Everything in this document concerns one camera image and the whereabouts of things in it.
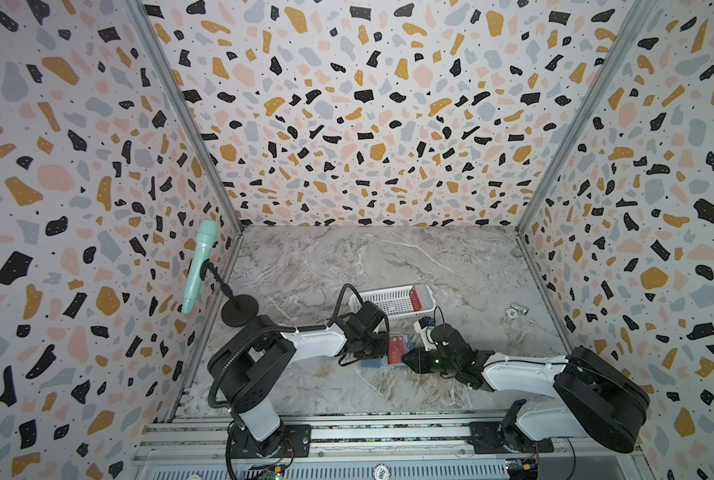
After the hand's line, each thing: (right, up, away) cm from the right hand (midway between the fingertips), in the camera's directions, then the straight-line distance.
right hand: (402, 355), depth 85 cm
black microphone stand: (-52, +10, +12) cm, 54 cm away
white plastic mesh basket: (0, +12, +16) cm, 20 cm away
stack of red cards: (+6, +15, +11) cm, 19 cm away
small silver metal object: (+38, +10, +14) cm, 42 cm away
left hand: (-1, +1, +2) cm, 3 cm away
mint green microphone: (-51, +30, -10) cm, 60 cm away
